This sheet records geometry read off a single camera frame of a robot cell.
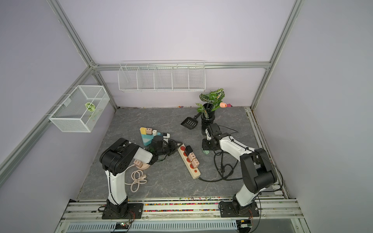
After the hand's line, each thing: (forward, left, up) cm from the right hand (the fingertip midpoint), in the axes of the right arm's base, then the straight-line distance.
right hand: (205, 144), depth 93 cm
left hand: (0, +14, -2) cm, 15 cm away
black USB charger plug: (-5, +11, +2) cm, 12 cm away
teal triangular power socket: (+5, +39, -1) cm, 39 cm away
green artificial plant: (+21, -5, +19) cm, 29 cm away
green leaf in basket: (+11, +65, +25) cm, 70 cm away
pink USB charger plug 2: (-13, +7, +3) cm, 15 cm away
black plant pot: (+11, -2, +15) cm, 18 cm away
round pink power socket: (-13, +39, -1) cm, 41 cm away
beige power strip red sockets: (-17, +7, -2) cm, 19 cm away
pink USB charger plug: (-9, +9, +3) cm, 13 cm away
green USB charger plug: (-5, -1, -1) cm, 5 cm away
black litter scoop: (+23, +10, -6) cm, 25 cm away
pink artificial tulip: (+14, -10, +23) cm, 28 cm away
